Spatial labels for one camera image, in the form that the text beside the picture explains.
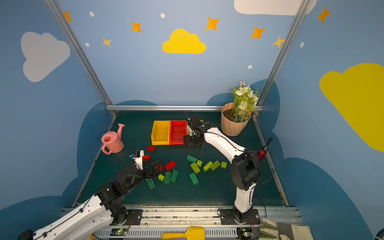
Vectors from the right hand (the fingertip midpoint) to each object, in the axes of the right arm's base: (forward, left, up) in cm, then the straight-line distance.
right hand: (191, 142), depth 88 cm
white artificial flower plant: (+21, -30, +17) cm, 41 cm away
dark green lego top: (-5, -1, -11) cm, 12 cm away
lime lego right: (-8, -15, -12) cm, 21 cm away
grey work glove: (-40, -42, -11) cm, 59 cm away
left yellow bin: (+13, +23, -9) cm, 28 cm away
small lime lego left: (-19, +16, -10) cm, 26 cm away
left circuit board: (-45, +32, -12) cm, 57 cm away
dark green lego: (-21, +23, -14) cm, 34 cm away
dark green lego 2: (-17, -3, -12) cm, 21 cm away
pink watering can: (-1, +49, -1) cm, 49 cm away
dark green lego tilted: (-17, +9, -11) cm, 22 cm away
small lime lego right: (-7, -21, -13) cm, 26 cm away
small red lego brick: (+1, +27, -11) cm, 29 cm away
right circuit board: (-41, -29, -14) cm, 53 cm away
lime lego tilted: (-9, -11, -11) cm, 18 cm away
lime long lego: (-11, -3, -12) cm, 16 cm away
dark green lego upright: (-18, +13, -11) cm, 25 cm away
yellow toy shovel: (-44, -4, -11) cm, 45 cm away
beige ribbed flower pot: (+14, -24, 0) cm, 28 cm away
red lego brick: (-10, +13, -12) cm, 20 cm away
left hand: (-15, +17, +3) cm, 23 cm away
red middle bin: (+20, +12, -15) cm, 28 cm away
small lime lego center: (-7, -6, -12) cm, 15 cm away
